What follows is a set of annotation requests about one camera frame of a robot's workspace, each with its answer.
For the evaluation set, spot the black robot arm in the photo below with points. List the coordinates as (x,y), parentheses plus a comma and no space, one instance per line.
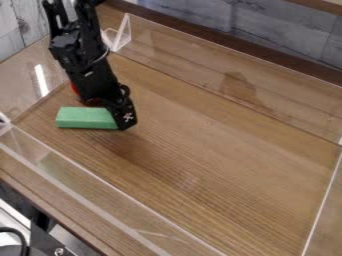
(84,23)

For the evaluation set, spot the clear acrylic enclosure wall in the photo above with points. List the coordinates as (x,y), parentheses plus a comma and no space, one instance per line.
(230,169)

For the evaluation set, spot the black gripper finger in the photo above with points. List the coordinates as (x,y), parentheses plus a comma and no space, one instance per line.
(124,91)
(123,113)

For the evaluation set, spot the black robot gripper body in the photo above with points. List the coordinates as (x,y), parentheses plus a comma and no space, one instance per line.
(82,55)

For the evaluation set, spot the black metal table bracket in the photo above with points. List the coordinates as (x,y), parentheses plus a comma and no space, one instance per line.
(43,244)

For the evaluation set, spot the green rectangular block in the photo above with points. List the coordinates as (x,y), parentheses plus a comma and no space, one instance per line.
(84,118)

